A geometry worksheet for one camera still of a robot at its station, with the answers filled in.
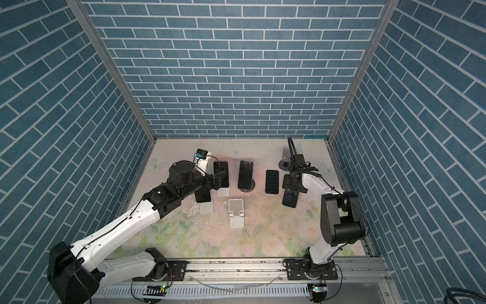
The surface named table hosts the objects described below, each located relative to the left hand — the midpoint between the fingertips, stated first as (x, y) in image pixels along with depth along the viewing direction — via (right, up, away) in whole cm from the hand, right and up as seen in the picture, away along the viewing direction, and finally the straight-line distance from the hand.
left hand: (222, 170), depth 75 cm
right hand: (+33, -9, +19) cm, 40 cm away
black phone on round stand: (+9, -4, +18) cm, 21 cm away
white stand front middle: (+5, -20, +9) cm, 23 cm away
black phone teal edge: (+31, -15, +16) cm, 38 cm away
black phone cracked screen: (+24, -9, +30) cm, 39 cm away
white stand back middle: (-3, -13, +21) cm, 25 cm away
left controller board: (-25, -47, -3) cm, 53 cm away
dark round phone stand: (+11, -12, +20) cm, 26 cm away
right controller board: (+39, -48, -2) cm, 62 cm away
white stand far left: (-10, -20, +15) cm, 27 cm away
